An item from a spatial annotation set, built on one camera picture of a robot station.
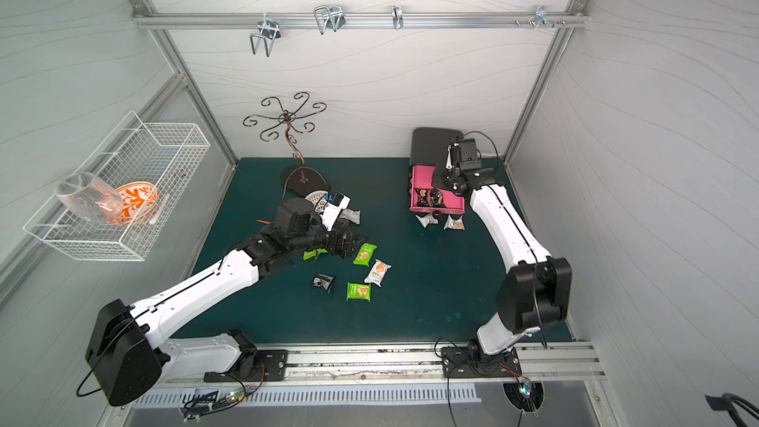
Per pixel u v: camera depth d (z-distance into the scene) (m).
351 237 0.66
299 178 1.11
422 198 0.94
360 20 0.80
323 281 0.86
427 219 0.99
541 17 0.76
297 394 0.70
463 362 0.73
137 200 0.66
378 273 0.88
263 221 1.01
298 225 0.60
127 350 0.38
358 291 0.85
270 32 0.78
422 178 0.98
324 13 0.78
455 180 0.60
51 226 0.55
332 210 0.67
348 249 0.67
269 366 0.74
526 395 0.72
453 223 0.98
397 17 0.78
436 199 0.95
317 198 1.04
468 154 0.64
